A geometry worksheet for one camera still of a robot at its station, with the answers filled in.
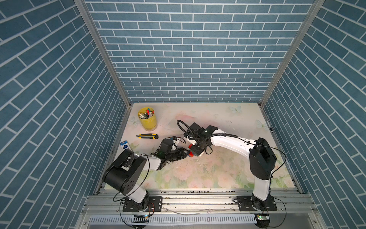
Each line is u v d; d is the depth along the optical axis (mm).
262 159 481
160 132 1029
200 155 794
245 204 735
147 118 961
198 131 680
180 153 804
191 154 877
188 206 739
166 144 732
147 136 1001
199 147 741
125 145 949
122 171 457
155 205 737
